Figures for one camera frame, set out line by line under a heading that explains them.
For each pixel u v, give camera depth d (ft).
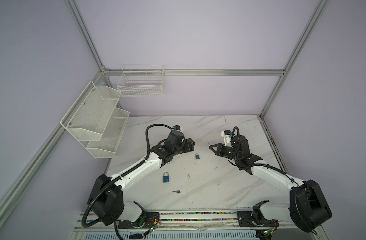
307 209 1.35
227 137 2.52
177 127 2.41
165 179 2.82
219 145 2.59
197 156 3.20
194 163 3.12
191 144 2.39
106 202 1.34
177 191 2.72
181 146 2.13
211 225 2.40
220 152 2.40
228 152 2.36
